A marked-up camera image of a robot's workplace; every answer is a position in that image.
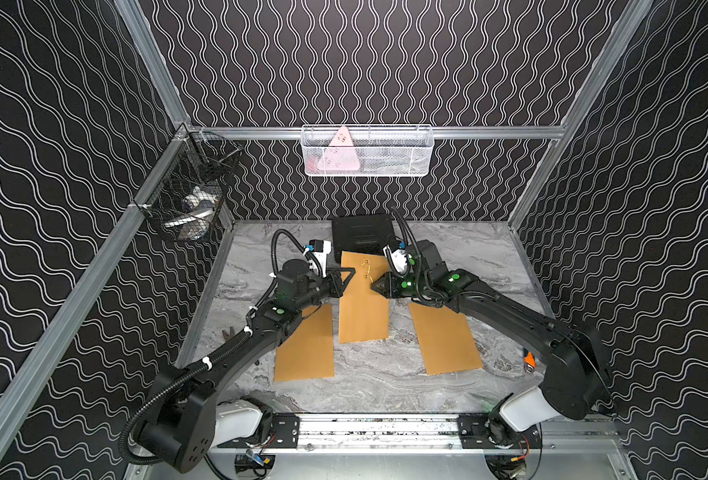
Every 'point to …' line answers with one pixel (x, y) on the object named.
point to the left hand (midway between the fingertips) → (355, 266)
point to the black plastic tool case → (361, 234)
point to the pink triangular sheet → (340, 154)
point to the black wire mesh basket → (185, 195)
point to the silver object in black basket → (194, 224)
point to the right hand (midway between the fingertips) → (373, 284)
